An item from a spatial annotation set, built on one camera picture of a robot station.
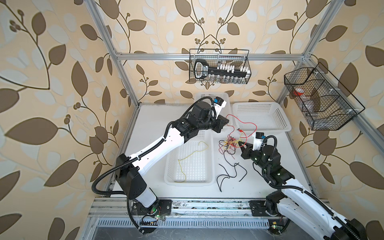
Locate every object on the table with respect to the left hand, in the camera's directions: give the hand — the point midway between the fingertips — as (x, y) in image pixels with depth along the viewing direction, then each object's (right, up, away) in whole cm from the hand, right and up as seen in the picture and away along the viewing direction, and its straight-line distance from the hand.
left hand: (230, 119), depth 68 cm
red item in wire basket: (+41, +14, +14) cm, 46 cm away
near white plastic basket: (-19, -27, +22) cm, 40 cm away
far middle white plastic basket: (+5, +5, +36) cm, 37 cm away
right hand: (+7, -13, +10) cm, 18 cm away
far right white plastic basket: (+32, +2, +44) cm, 54 cm away
